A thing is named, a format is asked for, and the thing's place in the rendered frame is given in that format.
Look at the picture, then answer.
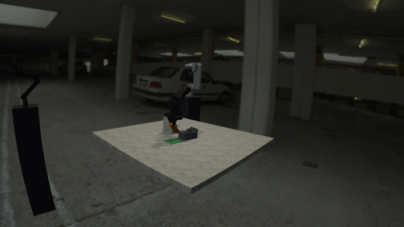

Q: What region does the orange l-shaped part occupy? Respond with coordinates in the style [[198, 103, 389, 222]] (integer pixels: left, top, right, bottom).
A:
[[169, 123, 180, 134]]

